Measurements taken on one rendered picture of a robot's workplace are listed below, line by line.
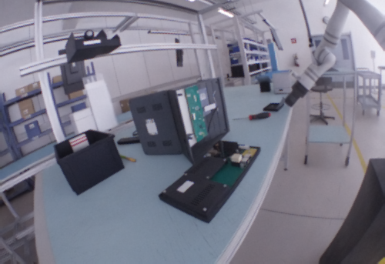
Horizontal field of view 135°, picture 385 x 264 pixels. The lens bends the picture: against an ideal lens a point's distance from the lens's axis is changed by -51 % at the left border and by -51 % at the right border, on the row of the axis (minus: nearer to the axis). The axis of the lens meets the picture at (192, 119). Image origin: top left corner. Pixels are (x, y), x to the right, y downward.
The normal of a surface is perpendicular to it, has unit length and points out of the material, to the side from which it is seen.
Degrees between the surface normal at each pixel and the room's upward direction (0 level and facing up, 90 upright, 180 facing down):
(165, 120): 90
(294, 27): 90
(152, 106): 90
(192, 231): 0
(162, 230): 0
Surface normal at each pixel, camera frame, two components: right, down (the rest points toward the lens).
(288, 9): -0.59, 0.34
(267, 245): -0.21, -0.94
